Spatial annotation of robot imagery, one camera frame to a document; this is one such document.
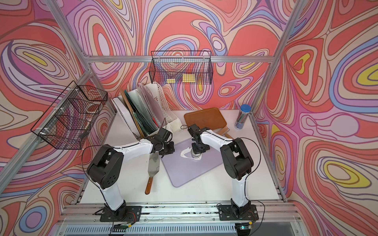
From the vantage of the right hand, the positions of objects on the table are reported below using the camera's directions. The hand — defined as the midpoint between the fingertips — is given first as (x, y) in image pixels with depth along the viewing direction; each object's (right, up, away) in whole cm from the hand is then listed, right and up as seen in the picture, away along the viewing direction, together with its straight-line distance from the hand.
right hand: (202, 154), depth 94 cm
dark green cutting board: (-35, +17, -3) cm, 39 cm away
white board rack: (-19, +19, +9) cm, 29 cm away
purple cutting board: (-13, -9, -4) cm, 16 cm away
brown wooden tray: (+9, +24, +20) cm, 33 cm away
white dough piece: (-2, -3, -1) cm, 3 cm away
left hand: (-17, +3, -1) cm, 17 cm away
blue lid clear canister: (+29, +29, +2) cm, 41 cm away
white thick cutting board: (-52, +34, -5) cm, 62 cm away
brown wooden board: (-39, +26, -17) cm, 50 cm away
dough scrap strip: (-13, 0, +2) cm, 13 cm away
